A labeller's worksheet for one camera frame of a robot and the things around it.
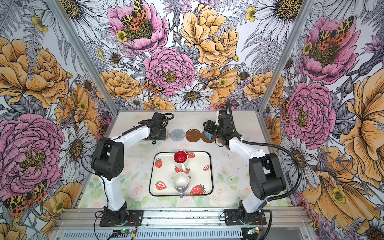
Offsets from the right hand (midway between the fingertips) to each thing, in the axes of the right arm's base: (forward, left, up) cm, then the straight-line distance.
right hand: (206, 128), depth 91 cm
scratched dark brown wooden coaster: (+7, +9, -16) cm, 19 cm away
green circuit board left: (-48, +42, -16) cm, 66 cm away
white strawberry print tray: (-17, +27, -16) cm, 36 cm away
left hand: (0, +30, -9) cm, 31 cm away
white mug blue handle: (0, -2, -7) cm, 7 cm away
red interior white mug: (-12, +16, -12) cm, 24 cm away
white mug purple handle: (-25, +16, -15) cm, 33 cm away
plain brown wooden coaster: (+3, 0, -15) cm, 15 cm away
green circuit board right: (-49, -19, -17) cm, 55 cm away
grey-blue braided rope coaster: (+8, +20, -16) cm, 27 cm away
